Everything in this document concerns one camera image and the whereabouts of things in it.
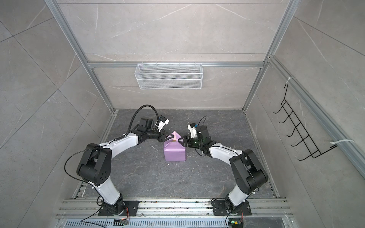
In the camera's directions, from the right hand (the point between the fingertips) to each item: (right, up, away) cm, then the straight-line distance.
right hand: (181, 139), depth 89 cm
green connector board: (+28, -40, -19) cm, 52 cm away
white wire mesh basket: (-9, +44, +12) cm, 47 cm away
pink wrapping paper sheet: (-4, -5, -7) cm, 9 cm away
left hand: (-5, +4, -1) cm, 7 cm away
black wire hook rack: (+58, +7, -21) cm, 63 cm away
